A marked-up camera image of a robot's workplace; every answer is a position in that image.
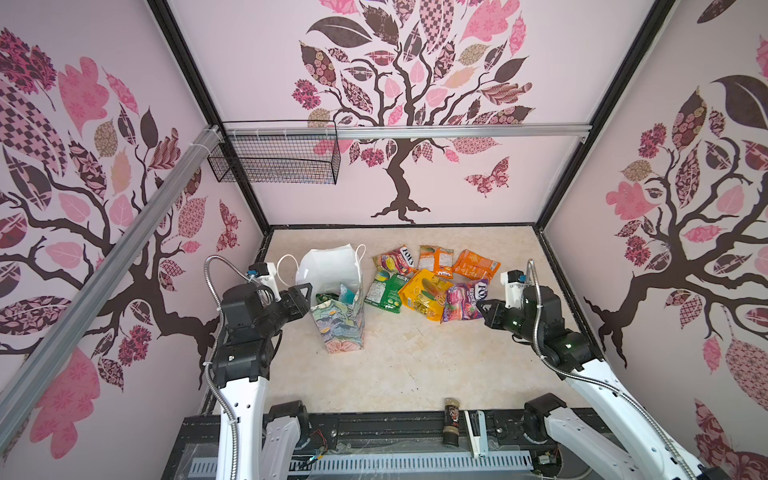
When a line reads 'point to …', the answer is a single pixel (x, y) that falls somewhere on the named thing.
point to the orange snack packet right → (470, 265)
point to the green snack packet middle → (384, 291)
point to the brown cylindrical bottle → (451, 428)
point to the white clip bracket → (479, 444)
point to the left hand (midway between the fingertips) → (306, 293)
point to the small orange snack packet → (438, 260)
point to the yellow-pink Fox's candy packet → (398, 260)
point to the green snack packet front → (320, 297)
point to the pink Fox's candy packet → (461, 300)
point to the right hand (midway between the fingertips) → (479, 300)
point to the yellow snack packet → (425, 293)
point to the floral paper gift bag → (324, 271)
